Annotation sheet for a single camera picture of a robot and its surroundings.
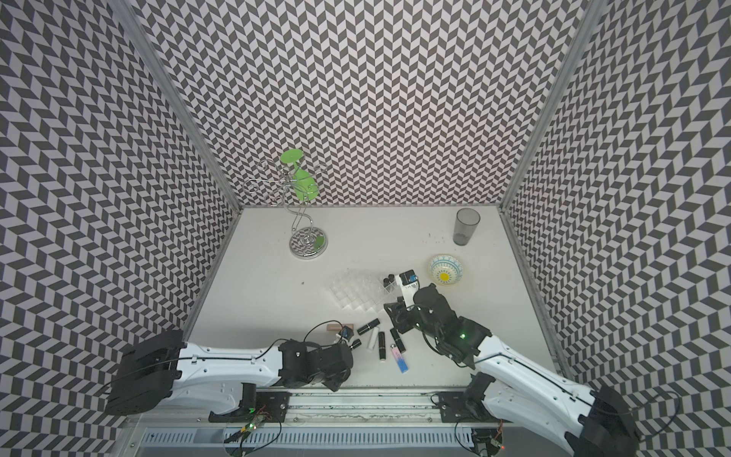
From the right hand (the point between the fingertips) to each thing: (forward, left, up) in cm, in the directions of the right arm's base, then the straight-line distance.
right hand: (393, 308), depth 77 cm
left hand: (-14, +15, -13) cm, 24 cm away
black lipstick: (-6, +11, -10) cm, 16 cm away
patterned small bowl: (+19, -20, -11) cm, 30 cm away
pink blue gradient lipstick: (-11, -3, -12) cm, 17 cm away
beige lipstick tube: (-1, +18, -11) cm, 22 cm away
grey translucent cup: (+31, -26, -1) cm, 40 cm away
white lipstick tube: (-4, +6, -12) cm, 14 cm away
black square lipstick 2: (+12, +1, -5) cm, 13 cm away
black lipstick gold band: (-6, +3, -12) cm, 14 cm away
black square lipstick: (-3, 0, -12) cm, 12 cm away
